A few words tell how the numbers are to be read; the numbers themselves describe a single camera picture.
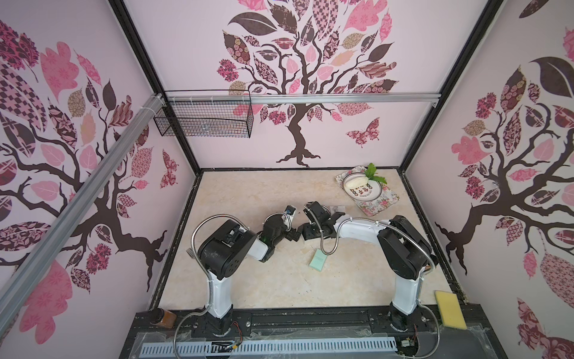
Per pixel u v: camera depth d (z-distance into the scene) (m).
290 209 0.84
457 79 0.85
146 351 0.70
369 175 1.14
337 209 1.02
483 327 0.73
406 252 0.49
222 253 0.50
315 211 0.75
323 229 0.70
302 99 0.93
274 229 0.75
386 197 1.07
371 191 1.10
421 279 0.53
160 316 0.68
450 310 0.76
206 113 0.95
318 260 0.85
